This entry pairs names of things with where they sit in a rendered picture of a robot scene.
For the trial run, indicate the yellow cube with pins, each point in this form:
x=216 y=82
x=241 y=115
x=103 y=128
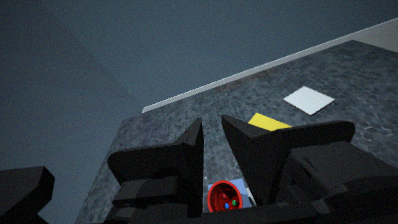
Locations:
x=267 y=123

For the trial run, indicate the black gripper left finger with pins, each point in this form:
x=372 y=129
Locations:
x=184 y=158

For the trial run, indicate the white flat square tile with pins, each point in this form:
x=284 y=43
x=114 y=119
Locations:
x=307 y=100

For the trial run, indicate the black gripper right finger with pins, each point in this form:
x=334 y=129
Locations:
x=261 y=153

